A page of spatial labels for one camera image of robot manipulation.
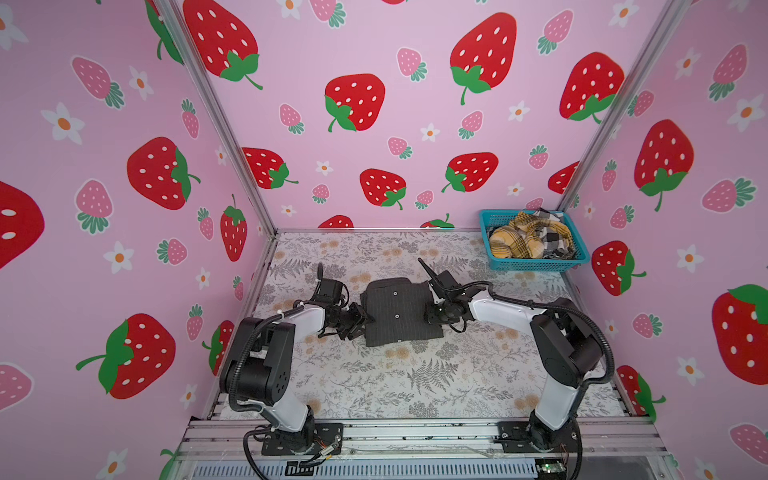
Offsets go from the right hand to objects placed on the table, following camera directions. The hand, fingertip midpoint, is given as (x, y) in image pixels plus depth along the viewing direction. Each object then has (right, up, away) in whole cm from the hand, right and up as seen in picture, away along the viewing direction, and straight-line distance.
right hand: (426, 315), depth 94 cm
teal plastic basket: (+30, +34, +21) cm, 50 cm away
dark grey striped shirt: (-9, +2, 0) cm, 9 cm away
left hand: (-17, -2, -2) cm, 17 cm away
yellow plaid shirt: (+37, +26, +13) cm, 47 cm away
